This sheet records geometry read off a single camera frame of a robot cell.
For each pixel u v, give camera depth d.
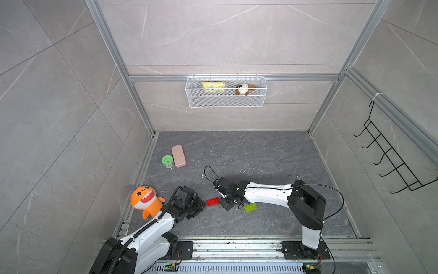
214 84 0.84
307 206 0.47
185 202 0.66
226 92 0.90
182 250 0.73
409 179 0.61
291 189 0.50
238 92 0.88
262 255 0.73
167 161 1.00
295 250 0.73
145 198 0.81
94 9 0.68
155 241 0.52
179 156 1.05
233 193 0.66
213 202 0.86
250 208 0.86
